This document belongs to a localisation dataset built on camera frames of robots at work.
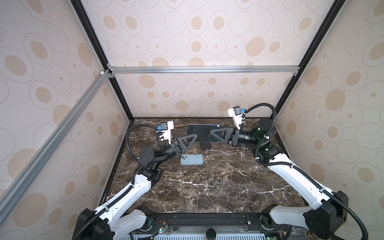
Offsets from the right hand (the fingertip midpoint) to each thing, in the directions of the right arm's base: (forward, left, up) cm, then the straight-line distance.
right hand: (211, 136), depth 59 cm
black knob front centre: (-29, +1, -29) cm, 41 cm away
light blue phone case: (+12, +9, -40) cm, 43 cm away
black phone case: (+22, 0, -39) cm, 45 cm away
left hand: (-3, +5, +1) cm, 6 cm away
